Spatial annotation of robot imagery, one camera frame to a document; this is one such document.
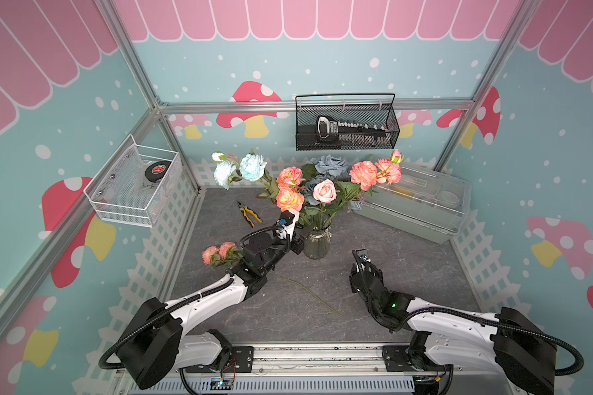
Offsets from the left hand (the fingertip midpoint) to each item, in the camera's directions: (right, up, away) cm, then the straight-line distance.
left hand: (306, 222), depth 76 cm
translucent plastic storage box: (+44, +8, +15) cm, 47 cm away
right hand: (+18, -15, +8) cm, 25 cm away
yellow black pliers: (-28, +4, +34) cm, 44 cm away
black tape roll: (-49, +17, +3) cm, 52 cm away
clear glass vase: (+4, -9, +15) cm, 18 cm away
